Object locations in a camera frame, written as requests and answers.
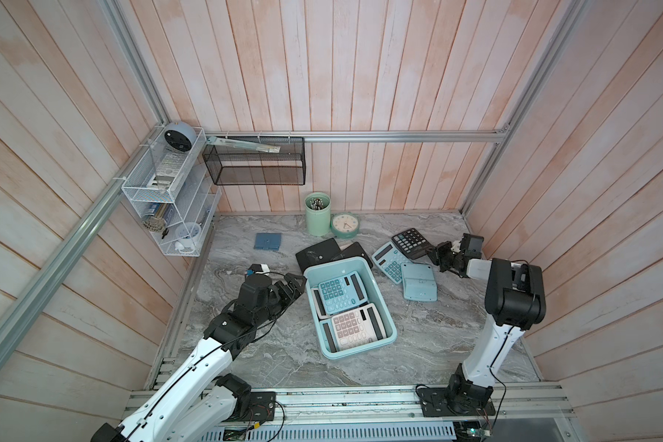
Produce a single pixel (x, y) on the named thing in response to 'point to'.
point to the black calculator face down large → (321, 253)
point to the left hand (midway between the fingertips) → (299, 290)
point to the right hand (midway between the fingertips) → (425, 244)
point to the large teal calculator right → (389, 259)
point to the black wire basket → (229, 165)
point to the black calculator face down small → (353, 250)
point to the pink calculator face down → (317, 297)
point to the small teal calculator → (328, 335)
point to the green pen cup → (318, 213)
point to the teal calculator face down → (419, 282)
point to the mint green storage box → (348, 309)
